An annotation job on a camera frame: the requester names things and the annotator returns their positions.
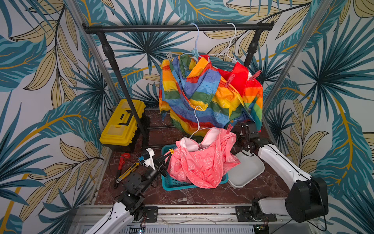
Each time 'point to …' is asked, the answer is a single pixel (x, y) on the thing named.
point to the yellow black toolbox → (119, 133)
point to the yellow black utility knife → (132, 168)
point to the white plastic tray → (250, 167)
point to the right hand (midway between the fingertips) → (233, 137)
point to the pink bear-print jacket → (203, 165)
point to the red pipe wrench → (122, 157)
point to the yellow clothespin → (172, 150)
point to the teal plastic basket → (168, 184)
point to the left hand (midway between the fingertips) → (172, 155)
